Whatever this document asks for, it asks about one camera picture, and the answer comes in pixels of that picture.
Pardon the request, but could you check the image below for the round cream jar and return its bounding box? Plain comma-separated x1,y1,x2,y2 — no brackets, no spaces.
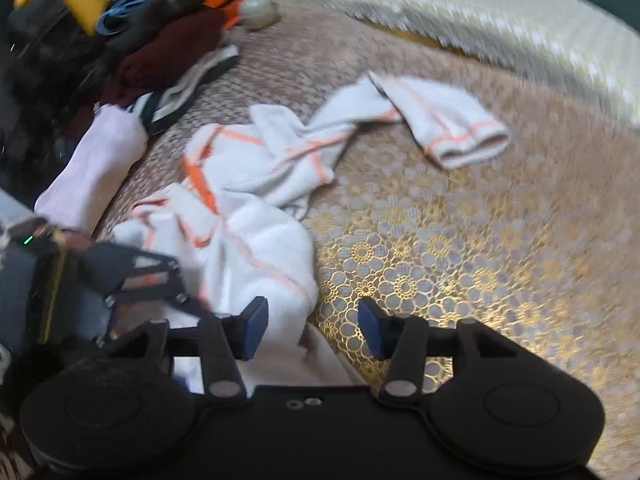
237,0,280,31

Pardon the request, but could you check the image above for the sofa with cream cover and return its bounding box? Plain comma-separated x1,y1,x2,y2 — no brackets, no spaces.
290,0,640,136

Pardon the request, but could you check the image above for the black white striped cloth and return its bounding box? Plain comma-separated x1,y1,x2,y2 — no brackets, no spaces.
127,44,241,136

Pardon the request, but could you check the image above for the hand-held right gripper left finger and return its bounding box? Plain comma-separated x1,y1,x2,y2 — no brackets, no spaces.
112,296,271,401

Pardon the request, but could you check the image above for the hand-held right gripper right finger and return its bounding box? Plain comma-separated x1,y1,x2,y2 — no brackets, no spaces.
358,297,518,403

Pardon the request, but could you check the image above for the white garment orange stitching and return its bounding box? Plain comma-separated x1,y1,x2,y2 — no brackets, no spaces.
112,71,512,393

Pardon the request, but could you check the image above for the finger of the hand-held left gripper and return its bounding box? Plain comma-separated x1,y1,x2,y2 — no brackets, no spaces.
102,250,218,321

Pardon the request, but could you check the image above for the dark red garment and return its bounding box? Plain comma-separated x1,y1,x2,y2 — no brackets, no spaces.
102,7,226,108

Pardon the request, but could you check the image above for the pink cloth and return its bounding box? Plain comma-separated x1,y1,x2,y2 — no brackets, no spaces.
34,105,150,235

